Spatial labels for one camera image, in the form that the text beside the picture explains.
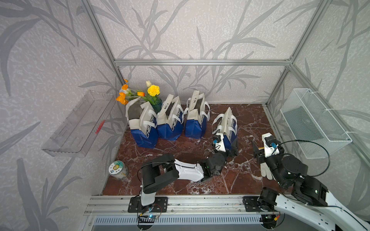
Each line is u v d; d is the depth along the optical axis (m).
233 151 0.68
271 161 0.53
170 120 0.81
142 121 0.80
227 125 0.78
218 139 0.64
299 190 0.44
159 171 0.50
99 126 0.68
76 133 0.68
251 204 0.74
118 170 0.77
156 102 0.97
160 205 0.72
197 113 0.81
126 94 0.91
